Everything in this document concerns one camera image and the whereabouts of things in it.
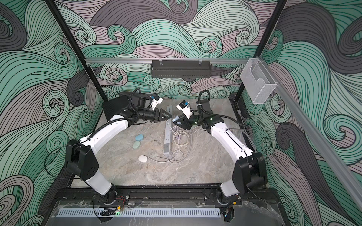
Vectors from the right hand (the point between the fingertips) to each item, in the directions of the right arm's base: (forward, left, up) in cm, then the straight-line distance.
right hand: (175, 120), depth 78 cm
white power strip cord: (-15, +9, -23) cm, 29 cm away
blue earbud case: (+2, +26, -22) cm, 34 cm away
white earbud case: (-13, +21, -22) cm, 33 cm away
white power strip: (+3, +6, -20) cm, 21 cm away
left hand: (+1, +3, +3) cm, 5 cm away
